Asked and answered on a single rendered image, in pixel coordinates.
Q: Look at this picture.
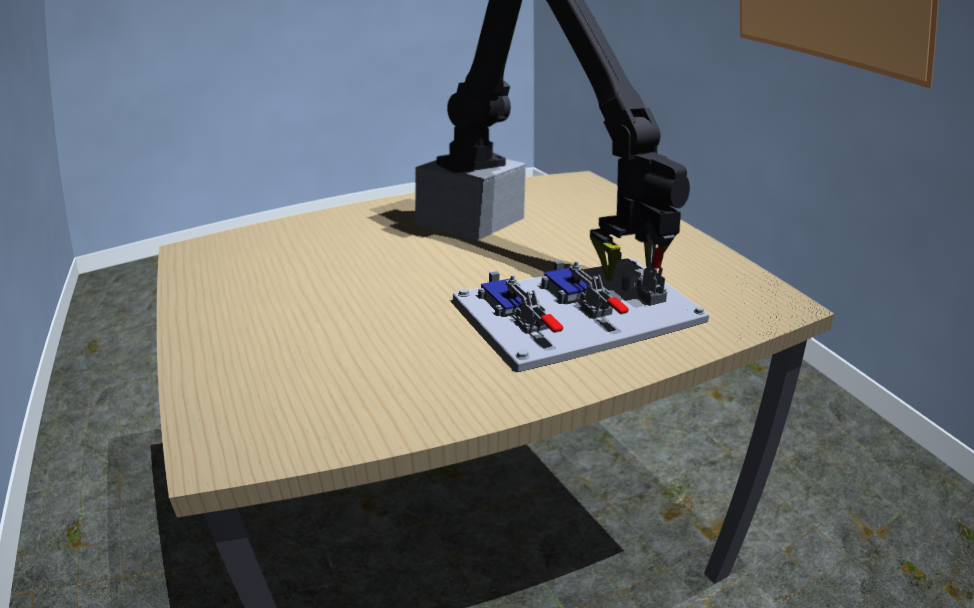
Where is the blue rectangular block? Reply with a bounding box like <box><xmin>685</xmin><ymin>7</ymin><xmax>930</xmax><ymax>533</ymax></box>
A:
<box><xmin>544</xmin><ymin>268</ymin><xmax>587</xmax><ymax>301</ymax></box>
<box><xmin>481</xmin><ymin>279</ymin><xmax>521</xmax><ymax>314</ymax></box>

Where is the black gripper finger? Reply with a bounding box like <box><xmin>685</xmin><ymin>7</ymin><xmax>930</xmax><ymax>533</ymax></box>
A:
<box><xmin>590</xmin><ymin>235</ymin><xmax>621</xmax><ymax>282</ymax></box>
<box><xmin>644</xmin><ymin>242</ymin><xmax>669</xmax><ymax>268</ymax></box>

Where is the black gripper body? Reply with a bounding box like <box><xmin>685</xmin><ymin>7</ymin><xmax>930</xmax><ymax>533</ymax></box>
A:
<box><xmin>590</xmin><ymin>188</ymin><xmax>649</xmax><ymax>243</ymax></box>

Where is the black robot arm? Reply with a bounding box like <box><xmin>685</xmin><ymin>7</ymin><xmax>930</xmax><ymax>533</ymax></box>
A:
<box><xmin>436</xmin><ymin>0</ymin><xmax>690</xmax><ymax>247</ymax></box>

